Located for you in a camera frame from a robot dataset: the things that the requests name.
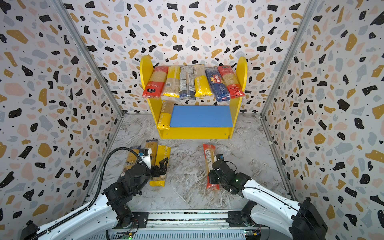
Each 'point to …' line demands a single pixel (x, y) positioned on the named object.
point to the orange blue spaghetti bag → (152, 144)
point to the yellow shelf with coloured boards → (194, 121)
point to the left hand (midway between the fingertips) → (160, 156)
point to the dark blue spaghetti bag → (131, 158)
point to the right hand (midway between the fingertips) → (207, 172)
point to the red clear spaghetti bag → (210, 155)
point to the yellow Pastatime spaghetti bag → (162, 152)
